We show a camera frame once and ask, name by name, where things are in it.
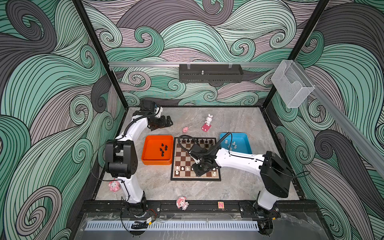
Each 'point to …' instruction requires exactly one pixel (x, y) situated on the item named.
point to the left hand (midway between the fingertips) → (167, 123)
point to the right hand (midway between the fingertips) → (197, 172)
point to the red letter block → (221, 205)
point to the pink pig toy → (185, 130)
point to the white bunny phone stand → (207, 126)
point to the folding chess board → (182, 168)
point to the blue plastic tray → (239, 142)
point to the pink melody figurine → (181, 202)
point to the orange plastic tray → (158, 150)
